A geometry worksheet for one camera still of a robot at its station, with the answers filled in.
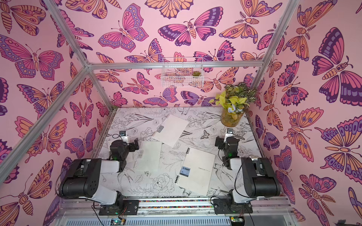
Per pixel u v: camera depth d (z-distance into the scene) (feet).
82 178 1.51
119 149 2.45
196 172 2.80
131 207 2.40
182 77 3.48
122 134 2.66
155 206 2.45
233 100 2.96
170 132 3.49
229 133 2.66
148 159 3.02
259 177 1.51
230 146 2.34
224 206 2.39
